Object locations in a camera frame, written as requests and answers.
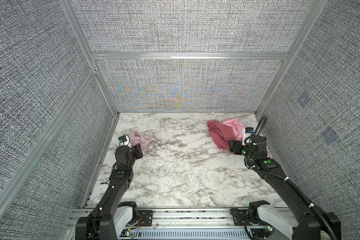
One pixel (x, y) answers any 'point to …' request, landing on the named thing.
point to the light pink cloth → (135, 138)
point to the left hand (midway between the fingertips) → (137, 144)
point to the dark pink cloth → (221, 133)
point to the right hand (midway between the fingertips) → (234, 140)
